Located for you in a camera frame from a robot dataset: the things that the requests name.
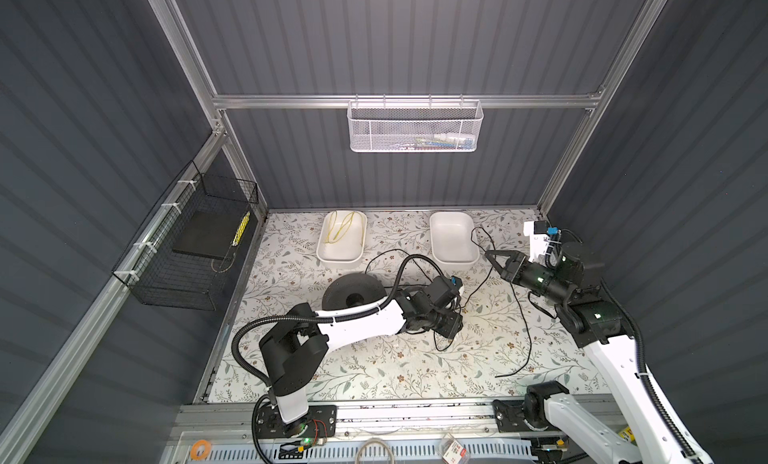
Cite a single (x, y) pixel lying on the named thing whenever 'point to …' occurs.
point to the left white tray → (346, 251)
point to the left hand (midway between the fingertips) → (458, 323)
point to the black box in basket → (210, 232)
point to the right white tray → (452, 238)
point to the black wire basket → (181, 253)
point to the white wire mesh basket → (415, 125)
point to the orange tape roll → (201, 450)
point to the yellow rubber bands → (344, 227)
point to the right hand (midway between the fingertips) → (490, 256)
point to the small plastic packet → (451, 451)
